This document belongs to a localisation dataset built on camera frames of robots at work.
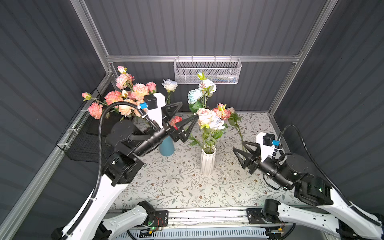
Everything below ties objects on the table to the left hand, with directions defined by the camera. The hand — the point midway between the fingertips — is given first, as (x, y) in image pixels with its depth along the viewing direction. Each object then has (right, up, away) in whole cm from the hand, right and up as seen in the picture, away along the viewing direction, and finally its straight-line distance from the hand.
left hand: (190, 109), depth 45 cm
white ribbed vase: (+8, -23, +29) cm, 38 cm away
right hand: (+18, -13, +10) cm, 25 cm away
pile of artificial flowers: (+31, +1, +70) cm, 77 cm away
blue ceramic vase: (-16, -18, +46) cm, 52 cm away
